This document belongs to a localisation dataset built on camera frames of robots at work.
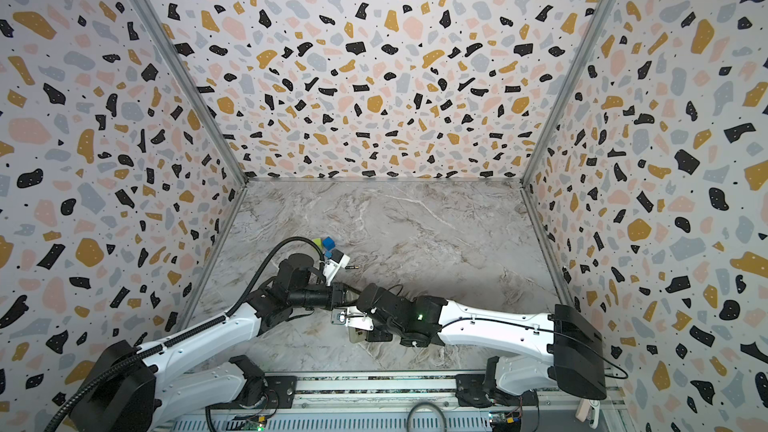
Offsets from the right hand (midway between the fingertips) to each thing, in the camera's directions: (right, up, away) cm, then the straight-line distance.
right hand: (357, 308), depth 73 cm
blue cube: (-14, +13, +27) cm, 33 cm away
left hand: (+2, +3, +1) cm, 3 cm away
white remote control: (0, -7, 0) cm, 7 cm away
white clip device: (+55, -23, -3) cm, 60 cm away
